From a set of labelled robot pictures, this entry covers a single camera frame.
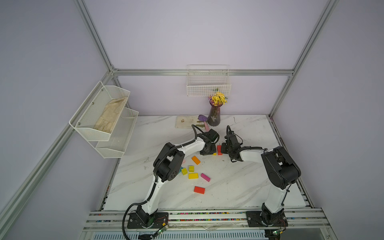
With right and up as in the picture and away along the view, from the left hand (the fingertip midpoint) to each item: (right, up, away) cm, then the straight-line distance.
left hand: (211, 152), depth 98 cm
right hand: (+9, +4, +3) cm, 10 cm away
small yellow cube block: (-13, -10, -7) cm, 17 cm away
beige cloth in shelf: (-57, +19, -21) cm, 64 cm away
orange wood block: (-10, -5, -2) cm, 11 cm away
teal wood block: (-19, -9, -9) cm, 23 cm away
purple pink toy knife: (-4, +24, +20) cm, 31 cm away
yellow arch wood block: (+2, 0, -7) cm, 7 cm away
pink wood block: (-14, +2, -40) cm, 42 cm away
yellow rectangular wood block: (-12, -13, -9) cm, 20 cm away
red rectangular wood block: (-8, -20, -13) cm, 25 cm away
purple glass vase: (+4, +25, +10) cm, 27 cm away
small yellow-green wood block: (-17, -10, -9) cm, 22 cm away
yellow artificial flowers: (+5, +35, +1) cm, 36 cm away
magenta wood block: (-4, -13, -11) cm, 18 cm away
